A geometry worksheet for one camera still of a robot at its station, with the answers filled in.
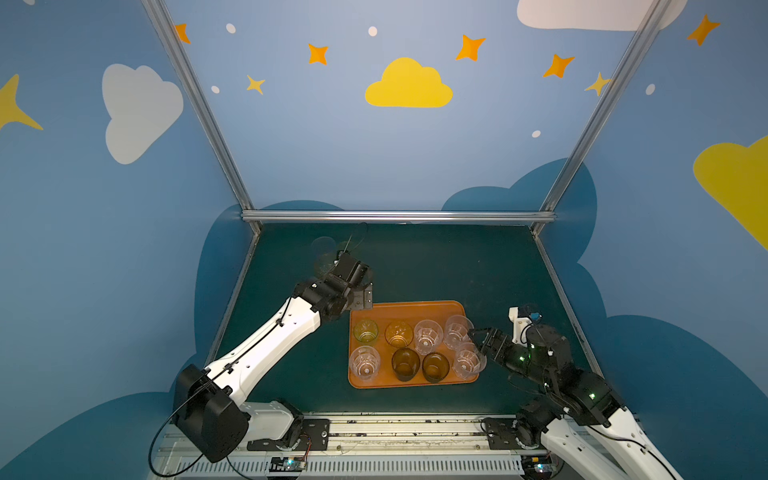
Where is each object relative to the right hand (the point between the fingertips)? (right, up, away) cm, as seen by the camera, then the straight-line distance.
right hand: (480, 334), depth 73 cm
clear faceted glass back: (-30, -12, +13) cm, 35 cm away
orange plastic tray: (-24, +1, +24) cm, 34 cm away
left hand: (-32, +9, +8) cm, 34 cm away
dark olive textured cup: (-18, -11, +10) cm, 23 cm away
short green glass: (-30, -4, +17) cm, 35 cm away
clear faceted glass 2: (-3, -2, +13) cm, 13 cm away
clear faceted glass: (-10, -5, +18) cm, 21 cm away
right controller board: (+14, -32, -1) cm, 35 cm away
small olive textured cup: (-9, -13, +12) cm, 20 cm away
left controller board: (-47, -31, -2) cm, 56 cm away
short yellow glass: (-19, -5, +18) cm, 27 cm away
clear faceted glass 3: (+1, -12, +14) cm, 18 cm away
